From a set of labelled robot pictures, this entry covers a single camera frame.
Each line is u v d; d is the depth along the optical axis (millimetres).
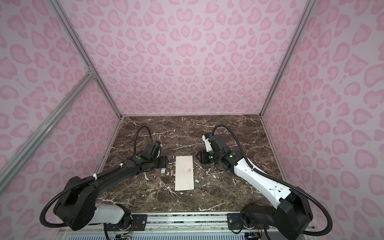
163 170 899
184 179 865
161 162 793
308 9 705
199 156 734
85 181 451
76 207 415
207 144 714
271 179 435
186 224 732
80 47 819
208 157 685
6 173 498
